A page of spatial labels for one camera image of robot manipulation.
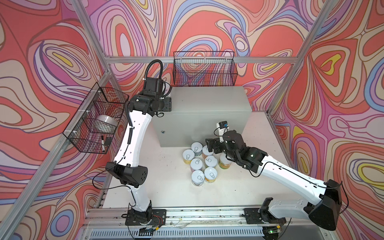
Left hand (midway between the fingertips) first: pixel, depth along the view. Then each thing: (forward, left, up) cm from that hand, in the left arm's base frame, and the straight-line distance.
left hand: (165, 101), depth 75 cm
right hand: (-15, -25, -14) cm, 33 cm away
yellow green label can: (-20, -32, -29) cm, 47 cm away
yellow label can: (-15, -11, -30) cm, 35 cm away
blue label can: (-8, -17, -31) cm, 36 cm away
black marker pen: (-18, +30, -11) cm, 37 cm away
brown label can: (-28, -17, -31) cm, 45 cm away
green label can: (-18, -25, -31) cm, 43 cm away
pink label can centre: (-20, -16, -31) cm, 40 cm away
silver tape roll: (-11, +27, -4) cm, 30 cm away
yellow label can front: (-26, -24, -31) cm, 47 cm away
